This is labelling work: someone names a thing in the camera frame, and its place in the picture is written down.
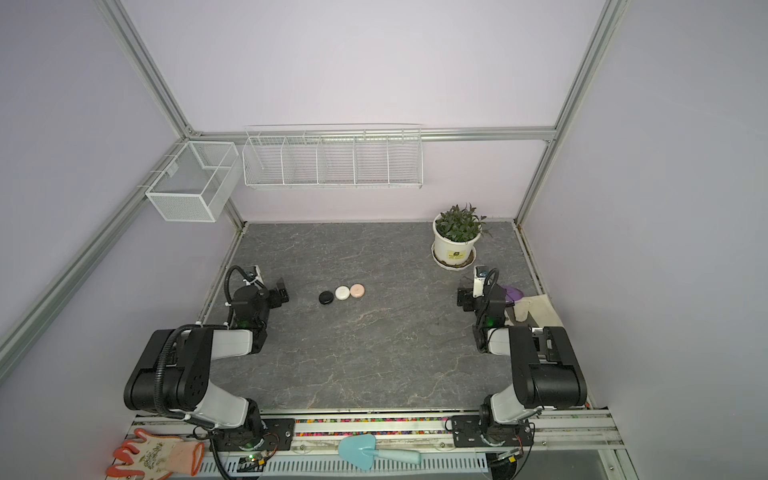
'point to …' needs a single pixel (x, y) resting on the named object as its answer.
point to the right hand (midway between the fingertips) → (475, 280)
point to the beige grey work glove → (540, 308)
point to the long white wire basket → (333, 156)
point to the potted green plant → (456, 231)
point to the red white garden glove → (152, 458)
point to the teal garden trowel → (359, 449)
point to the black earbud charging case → (326, 297)
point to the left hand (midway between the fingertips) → (268, 282)
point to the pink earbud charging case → (357, 290)
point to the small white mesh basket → (199, 184)
